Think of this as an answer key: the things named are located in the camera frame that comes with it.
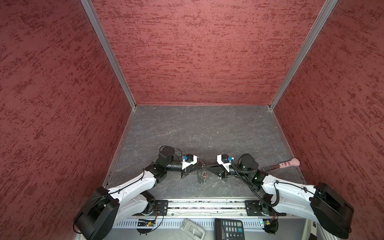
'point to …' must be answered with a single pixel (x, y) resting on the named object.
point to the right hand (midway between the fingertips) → (206, 170)
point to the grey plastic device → (193, 230)
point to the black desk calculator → (226, 229)
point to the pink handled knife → (295, 162)
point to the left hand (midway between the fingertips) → (200, 169)
